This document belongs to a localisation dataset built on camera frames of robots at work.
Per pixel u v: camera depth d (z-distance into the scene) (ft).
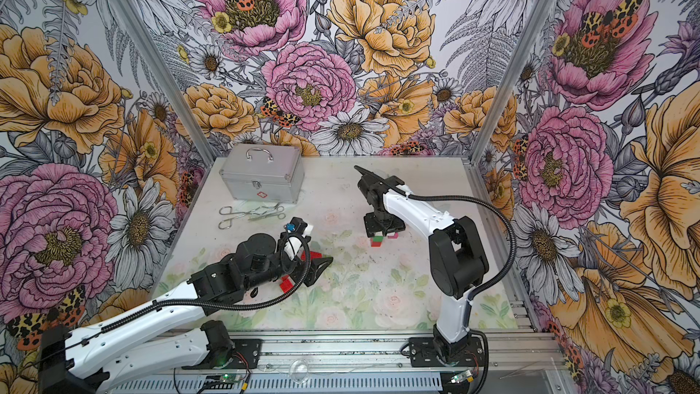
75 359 1.33
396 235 2.92
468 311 1.81
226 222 3.34
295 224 1.99
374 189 2.22
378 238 2.95
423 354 2.41
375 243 3.16
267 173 3.24
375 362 2.43
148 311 1.52
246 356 2.43
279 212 3.45
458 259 1.60
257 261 1.73
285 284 2.71
